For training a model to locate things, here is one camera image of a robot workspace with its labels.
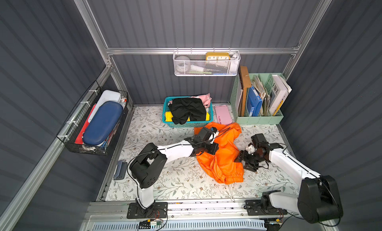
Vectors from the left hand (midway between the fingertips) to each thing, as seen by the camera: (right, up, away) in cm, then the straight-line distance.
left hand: (220, 150), depth 86 cm
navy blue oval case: (-57, +19, -18) cm, 62 cm away
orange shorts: (+1, -8, -2) cm, 8 cm away
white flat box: (-62, +30, -9) cm, 70 cm away
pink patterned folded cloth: (-7, +33, +19) cm, 38 cm away
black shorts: (-24, +26, +10) cm, 36 cm away
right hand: (+12, -7, -2) cm, 14 cm away
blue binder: (+25, +30, +10) cm, 40 cm away
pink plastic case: (+7, +22, +26) cm, 35 cm away
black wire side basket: (-67, +12, -24) cm, 73 cm away
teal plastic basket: (-36, +33, +26) cm, 55 cm away
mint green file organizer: (+31, +40, +12) cm, 52 cm away
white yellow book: (+40, +36, +8) cm, 54 cm away
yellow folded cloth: (-33, +20, +15) cm, 42 cm away
